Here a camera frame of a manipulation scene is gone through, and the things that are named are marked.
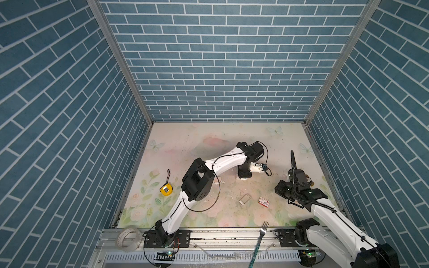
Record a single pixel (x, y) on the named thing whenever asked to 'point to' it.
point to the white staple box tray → (245, 199)
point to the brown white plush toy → (311, 184)
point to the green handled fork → (262, 231)
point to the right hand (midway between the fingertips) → (273, 185)
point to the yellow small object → (166, 190)
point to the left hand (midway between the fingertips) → (244, 172)
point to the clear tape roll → (128, 239)
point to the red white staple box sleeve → (263, 202)
